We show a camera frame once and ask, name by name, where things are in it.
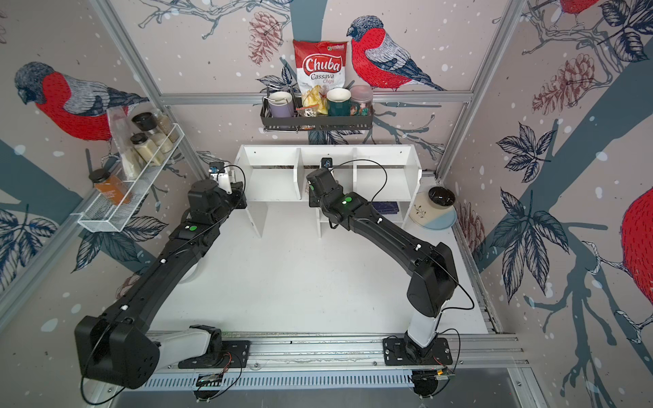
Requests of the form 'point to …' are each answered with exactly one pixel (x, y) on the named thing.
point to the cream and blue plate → (424, 215)
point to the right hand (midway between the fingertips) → (319, 187)
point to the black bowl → (441, 197)
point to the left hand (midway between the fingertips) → (246, 177)
